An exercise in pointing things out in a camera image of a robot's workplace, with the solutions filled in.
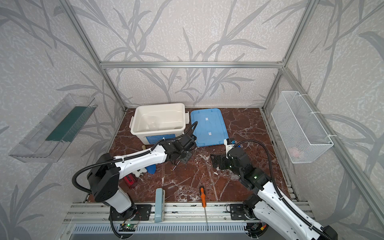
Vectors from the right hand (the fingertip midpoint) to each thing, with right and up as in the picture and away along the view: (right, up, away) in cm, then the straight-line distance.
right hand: (218, 150), depth 77 cm
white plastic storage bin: (-44, +13, +28) cm, 54 cm away
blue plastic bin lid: (-2, +9, +34) cm, 35 cm away
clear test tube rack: (+10, -17, +8) cm, 21 cm away
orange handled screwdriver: (-8, -27, -1) cm, 28 cm away
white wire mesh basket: (+33, +9, -15) cm, 38 cm away
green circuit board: (-45, -37, -6) cm, 59 cm away
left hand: (-16, -2, +9) cm, 19 cm away
